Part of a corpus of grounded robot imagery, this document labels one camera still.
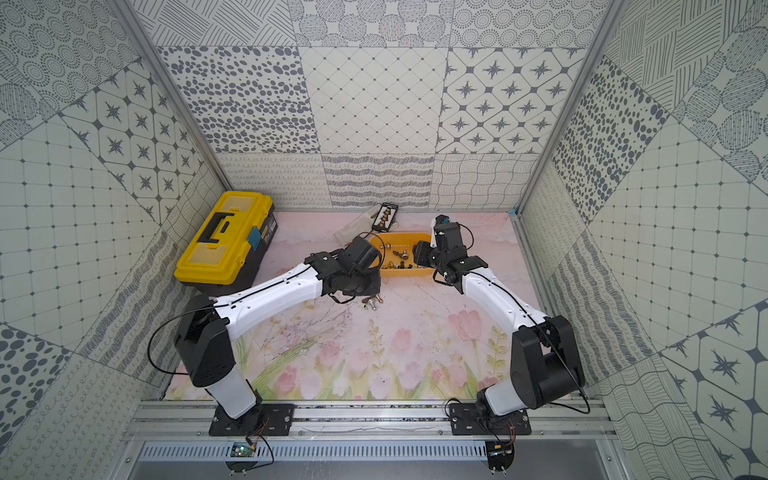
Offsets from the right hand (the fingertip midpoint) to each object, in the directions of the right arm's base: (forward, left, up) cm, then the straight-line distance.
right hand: (419, 254), depth 88 cm
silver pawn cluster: (-9, +15, -15) cm, 23 cm away
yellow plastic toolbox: (-1, +57, +3) cm, 57 cm away
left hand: (-8, +11, 0) cm, 14 cm away
